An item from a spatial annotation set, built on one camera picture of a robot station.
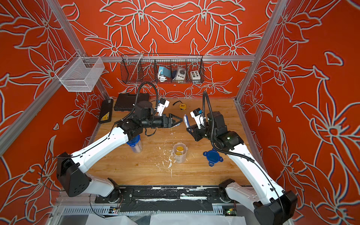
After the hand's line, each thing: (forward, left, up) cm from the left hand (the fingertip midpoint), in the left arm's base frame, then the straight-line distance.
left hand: (179, 120), depth 68 cm
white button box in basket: (+39, -9, 0) cm, 40 cm away
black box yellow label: (+22, +59, -27) cm, 69 cm away
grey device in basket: (+36, +1, +3) cm, 36 cm away
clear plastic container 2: (-5, +26, -20) cm, 33 cm away
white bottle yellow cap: (-6, -1, -19) cm, 20 cm away
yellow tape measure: (+35, -1, -28) cm, 45 cm away
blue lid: (-5, -22, -31) cm, 38 cm away
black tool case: (+37, +49, -27) cm, 67 cm away
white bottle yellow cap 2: (-10, 0, -18) cm, 20 cm away
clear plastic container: (-10, -2, -24) cm, 26 cm away
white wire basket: (+33, +69, +2) cm, 76 cm away
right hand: (-2, -4, -5) cm, 6 cm away
